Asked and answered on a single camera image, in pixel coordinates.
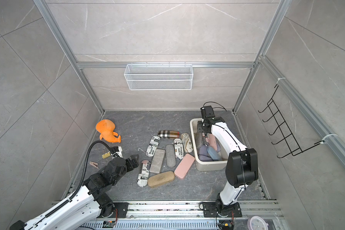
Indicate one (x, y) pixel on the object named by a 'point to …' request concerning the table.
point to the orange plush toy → (106, 127)
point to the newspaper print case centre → (179, 150)
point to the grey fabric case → (170, 155)
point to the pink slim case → (212, 142)
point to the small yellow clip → (106, 155)
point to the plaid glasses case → (168, 134)
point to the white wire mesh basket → (158, 77)
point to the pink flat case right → (184, 166)
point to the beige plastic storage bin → (206, 165)
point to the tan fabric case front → (160, 178)
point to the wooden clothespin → (94, 164)
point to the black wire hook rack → (289, 139)
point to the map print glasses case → (187, 143)
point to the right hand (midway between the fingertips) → (204, 127)
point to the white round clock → (257, 223)
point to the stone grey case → (157, 161)
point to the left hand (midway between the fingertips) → (135, 156)
